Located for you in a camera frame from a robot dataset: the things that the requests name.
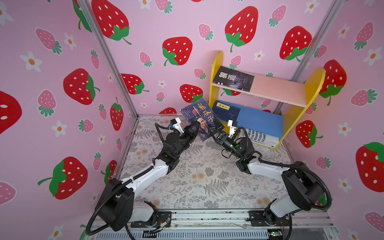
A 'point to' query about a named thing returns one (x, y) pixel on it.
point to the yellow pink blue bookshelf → (268, 106)
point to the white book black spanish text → (261, 138)
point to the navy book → (226, 112)
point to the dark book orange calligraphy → (197, 109)
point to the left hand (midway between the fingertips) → (201, 123)
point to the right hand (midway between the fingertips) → (208, 130)
